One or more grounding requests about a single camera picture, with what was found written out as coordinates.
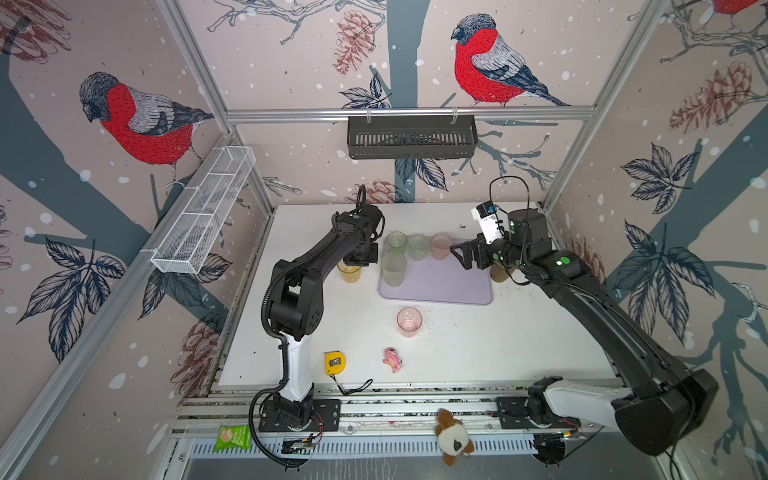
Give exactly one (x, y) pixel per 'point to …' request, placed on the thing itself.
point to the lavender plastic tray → (437, 281)
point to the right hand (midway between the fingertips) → (462, 244)
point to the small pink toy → (392, 359)
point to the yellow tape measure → (335, 361)
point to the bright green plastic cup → (396, 241)
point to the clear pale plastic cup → (393, 265)
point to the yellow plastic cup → (351, 274)
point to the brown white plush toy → (452, 436)
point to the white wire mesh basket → (183, 248)
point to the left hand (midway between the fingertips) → (365, 261)
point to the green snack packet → (233, 437)
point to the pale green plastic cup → (418, 246)
